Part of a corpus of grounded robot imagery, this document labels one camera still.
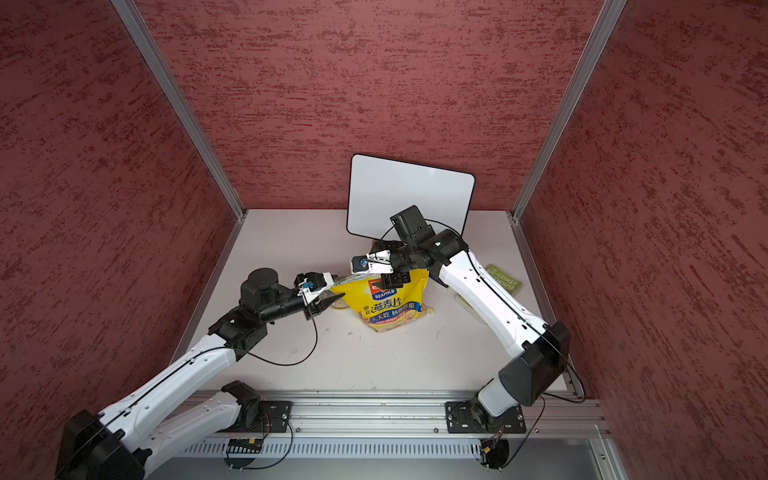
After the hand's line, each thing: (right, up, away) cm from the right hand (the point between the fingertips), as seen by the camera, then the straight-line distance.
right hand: (376, 268), depth 74 cm
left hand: (-10, -5, 0) cm, 11 cm away
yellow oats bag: (+1, -11, +5) cm, 12 cm away
